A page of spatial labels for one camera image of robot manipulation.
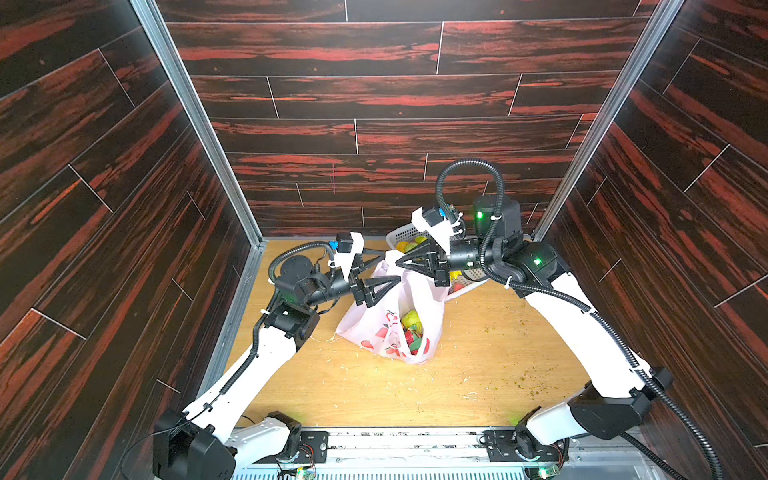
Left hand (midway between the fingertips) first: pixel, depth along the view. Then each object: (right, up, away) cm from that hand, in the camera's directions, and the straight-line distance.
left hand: (392, 269), depth 62 cm
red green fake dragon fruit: (+5, -17, +9) cm, 19 cm away
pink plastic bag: (-3, -15, +13) cm, 20 cm away
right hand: (+2, +3, -2) cm, 4 cm away
